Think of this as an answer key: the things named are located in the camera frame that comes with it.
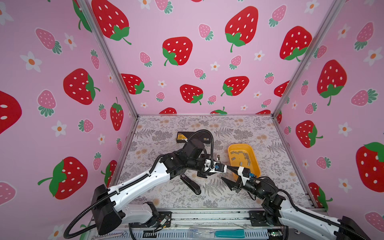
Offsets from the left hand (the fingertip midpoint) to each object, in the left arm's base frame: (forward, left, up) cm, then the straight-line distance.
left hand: (219, 164), depth 68 cm
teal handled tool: (-24, -10, -25) cm, 36 cm away
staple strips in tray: (+19, -22, -23) cm, 37 cm away
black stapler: (-2, +14, -20) cm, 24 cm away
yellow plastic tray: (+19, -20, -24) cm, 36 cm away
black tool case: (+32, +22, -21) cm, 44 cm away
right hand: (-1, -3, -6) cm, 6 cm away
